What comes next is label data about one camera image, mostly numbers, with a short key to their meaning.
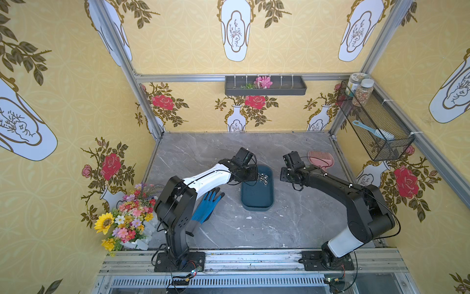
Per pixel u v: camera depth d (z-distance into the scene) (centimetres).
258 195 91
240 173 67
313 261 73
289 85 93
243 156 70
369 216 45
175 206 48
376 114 90
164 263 71
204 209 86
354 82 86
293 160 73
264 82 88
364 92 80
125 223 68
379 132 69
